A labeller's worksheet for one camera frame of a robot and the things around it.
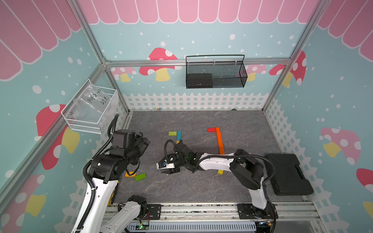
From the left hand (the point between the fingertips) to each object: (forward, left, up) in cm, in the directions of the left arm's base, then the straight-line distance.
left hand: (146, 146), depth 67 cm
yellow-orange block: (+21, -11, -28) cm, 36 cm away
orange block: (+28, -41, -27) cm, 57 cm away
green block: (+27, -7, -27) cm, 39 cm away
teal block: (+26, -12, -27) cm, 39 cm away
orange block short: (+13, -41, -25) cm, 50 cm away
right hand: (0, -5, -19) cm, 20 cm away
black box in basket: (+44, -25, +7) cm, 51 cm away
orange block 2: (+20, -41, -27) cm, 53 cm away
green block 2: (-5, +9, -27) cm, 29 cm away
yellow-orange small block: (-3, +14, -28) cm, 32 cm away
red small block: (+32, -36, -28) cm, 56 cm away
